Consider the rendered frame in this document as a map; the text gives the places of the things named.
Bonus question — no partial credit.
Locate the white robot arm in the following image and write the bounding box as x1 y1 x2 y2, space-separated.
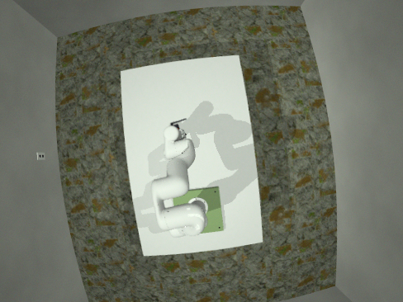
151 125 208 238

